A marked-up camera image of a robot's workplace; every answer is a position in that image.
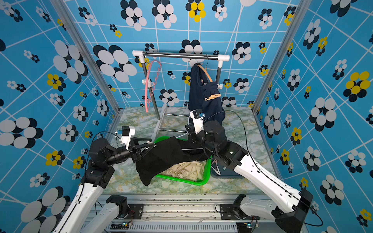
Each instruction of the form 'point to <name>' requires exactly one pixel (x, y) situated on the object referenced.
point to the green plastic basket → (184, 180)
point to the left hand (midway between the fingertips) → (153, 142)
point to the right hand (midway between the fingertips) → (189, 125)
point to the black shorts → (165, 154)
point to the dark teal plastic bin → (226, 172)
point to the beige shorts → (193, 170)
